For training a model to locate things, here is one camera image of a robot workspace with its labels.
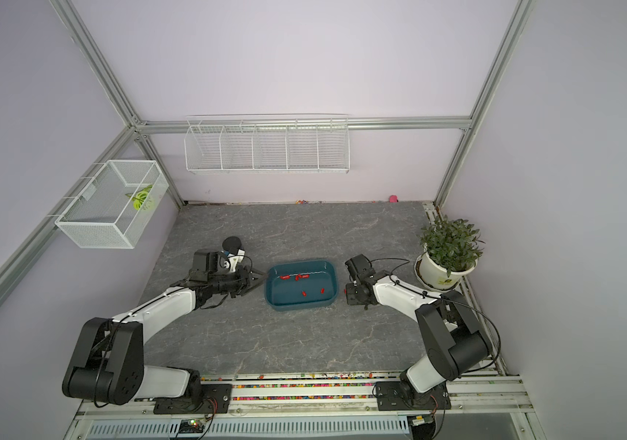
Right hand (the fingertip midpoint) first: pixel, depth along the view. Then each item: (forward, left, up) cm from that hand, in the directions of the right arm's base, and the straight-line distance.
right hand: (355, 293), depth 93 cm
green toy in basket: (+18, +66, +29) cm, 74 cm away
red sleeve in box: (0, +18, 0) cm, 18 cm away
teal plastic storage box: (+4, +19, -1) cm, 19 cm away
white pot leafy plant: (+4, -27, +19) cm, 34 cm away
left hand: (0, +29, +10) cm, 31 cm away
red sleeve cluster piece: (+6, +21, 0) cm, 22 cm away
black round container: (+19, +46, +2) cm, 50 cm away
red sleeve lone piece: (+1, +11, -1) cm, 11 cm away
